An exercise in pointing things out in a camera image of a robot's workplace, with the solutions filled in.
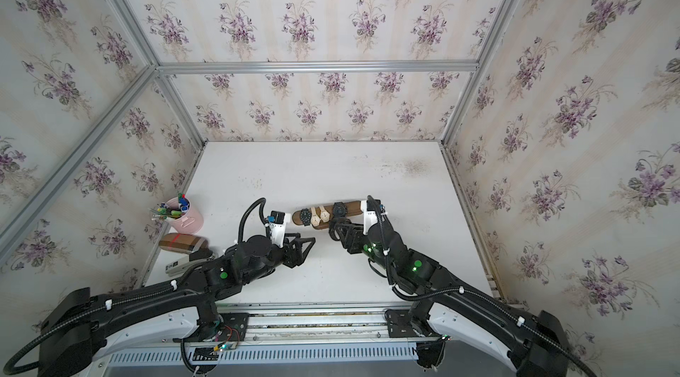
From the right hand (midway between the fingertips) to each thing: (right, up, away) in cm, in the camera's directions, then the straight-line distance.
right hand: (345, 228), depth 74 cm
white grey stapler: (-52, -13, +7) cm, 54 cm away
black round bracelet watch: (-4, -2, +4) cm, 6 cm away
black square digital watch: (-2, +3, +14) cm, 15 cm away
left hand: (-10, -4, +1) cm, 10 cm away
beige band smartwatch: (-7, +1, +13) cm, 14 cm away
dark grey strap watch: (-13, +1, +13) cm, 18 cm away
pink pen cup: (-53, +2, +10) cm, 54 cm away
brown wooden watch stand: (+3, +3, +19) cm, 19 cm away
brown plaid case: (-54, -8, +13) cm, 56 cm away
